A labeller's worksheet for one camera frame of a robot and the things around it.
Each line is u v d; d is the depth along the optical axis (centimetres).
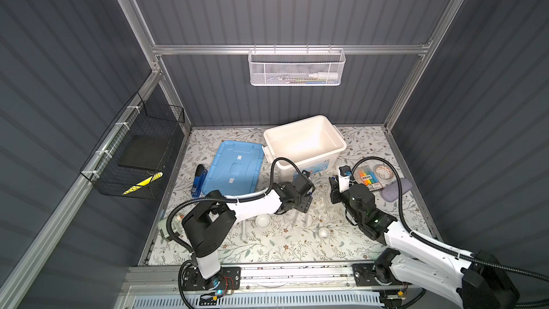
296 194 67
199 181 96
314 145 109
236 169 104
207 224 46
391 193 92
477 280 41
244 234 82
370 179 97
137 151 75
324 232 83
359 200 60
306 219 87
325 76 87
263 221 85
